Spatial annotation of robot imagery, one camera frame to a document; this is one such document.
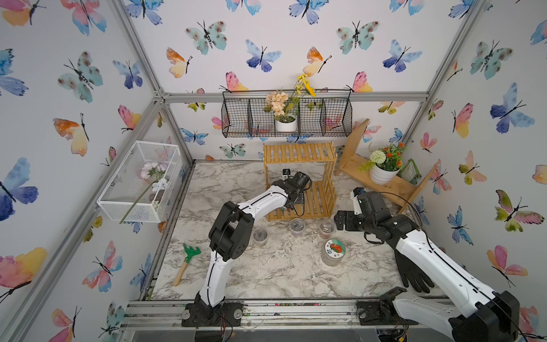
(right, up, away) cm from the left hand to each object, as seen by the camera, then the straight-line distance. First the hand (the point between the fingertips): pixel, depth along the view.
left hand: (292, 194), depth 97 cm
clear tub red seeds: (+14, -13, -8) cm, 21 cm away
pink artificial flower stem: (-49, +10, -25) cm, 56 cm away
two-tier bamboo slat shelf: (+10, +14, -12) cm, 21 cm away
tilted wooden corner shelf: (+32, +13, +12) cm, 36 cm away
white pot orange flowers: (+40, +13, -3) cm, 42 cm away
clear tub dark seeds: (-13, -16, -10) cm, 23 cm away
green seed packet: (+61, +10, +13) cm, 64 cm away
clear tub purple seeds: (+2, -13, -8) cm, 15 cm away
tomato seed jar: (+15, -21, -16) cm, 30 cm away
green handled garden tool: (-42, -23, -9) cm, 49 cm away
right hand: (+20, -7, -17) cm, 27 cm away
